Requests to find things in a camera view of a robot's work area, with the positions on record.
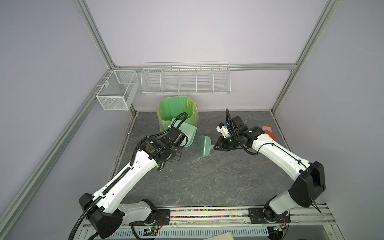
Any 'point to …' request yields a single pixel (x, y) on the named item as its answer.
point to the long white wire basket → (181, 78)
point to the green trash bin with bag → (169, 107)
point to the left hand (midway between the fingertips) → (172, 156)
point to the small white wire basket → (119, 90)
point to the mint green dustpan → (189, 131)
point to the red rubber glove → (267, 129)
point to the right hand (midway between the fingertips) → (214, 148)
